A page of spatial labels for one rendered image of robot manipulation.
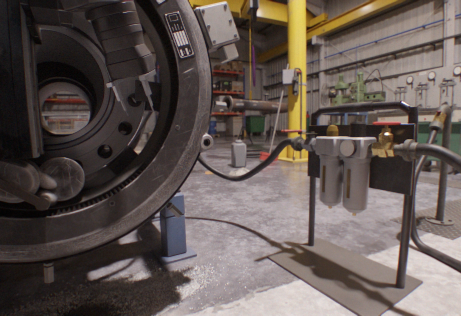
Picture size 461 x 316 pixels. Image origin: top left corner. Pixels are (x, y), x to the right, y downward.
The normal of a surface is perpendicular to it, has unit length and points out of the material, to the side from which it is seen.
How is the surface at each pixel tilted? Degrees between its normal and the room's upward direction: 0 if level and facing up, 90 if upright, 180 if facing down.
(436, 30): 90
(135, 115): 90
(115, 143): 90
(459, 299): 0
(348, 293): 0
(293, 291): 0
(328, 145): 90
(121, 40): 122
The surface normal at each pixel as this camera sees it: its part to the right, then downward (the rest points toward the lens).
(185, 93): 0.51, 0.09
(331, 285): -0.02, -0.99
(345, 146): -0.86, 0.07
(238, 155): 0.12, 0.11
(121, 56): -0.11, 0.45
